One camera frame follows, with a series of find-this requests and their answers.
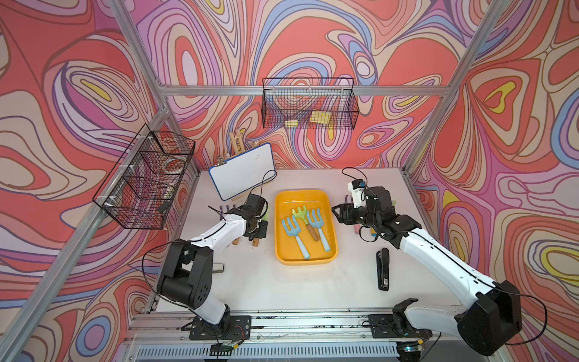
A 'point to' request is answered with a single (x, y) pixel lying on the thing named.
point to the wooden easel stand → (238, 146)
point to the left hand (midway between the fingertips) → (260, 231)
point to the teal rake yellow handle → (373, 232)
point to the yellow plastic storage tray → (288, 250)
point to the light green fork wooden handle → (235, 241)
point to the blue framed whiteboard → (237, 174)
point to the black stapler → (382, 268)
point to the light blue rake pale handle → (317, 222)
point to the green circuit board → (221, 348)
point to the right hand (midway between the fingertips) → (339, 214)
